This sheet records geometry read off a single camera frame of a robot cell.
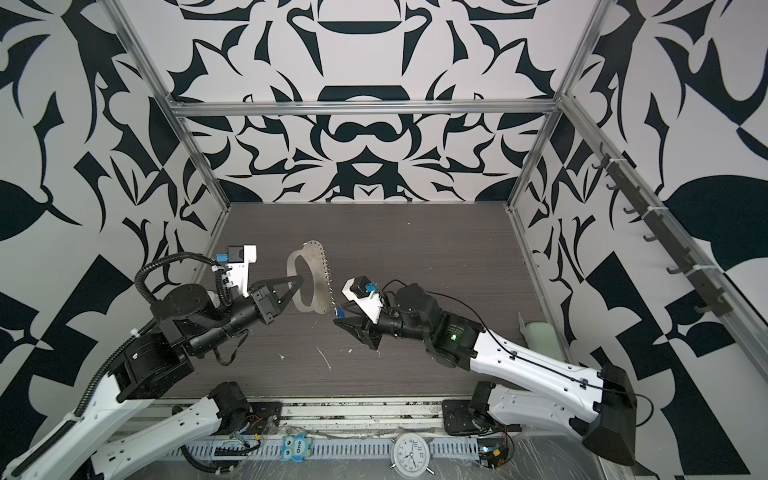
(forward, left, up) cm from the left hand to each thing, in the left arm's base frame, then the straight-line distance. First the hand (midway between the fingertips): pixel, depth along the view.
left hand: (302, 275), depth 57 cm
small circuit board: (-26, -40, -38) cm, 61 cm away
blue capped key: (-1, -6, -14) cm, 15 cm away
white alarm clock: (-26, -20, -34) cm, 47 cm away
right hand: (-3, -6, -10) cm, 13 cm away
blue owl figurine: (-24, +5, -35) cm, 43 cm away
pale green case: (-1, -60, -35) cm, 69 cm away
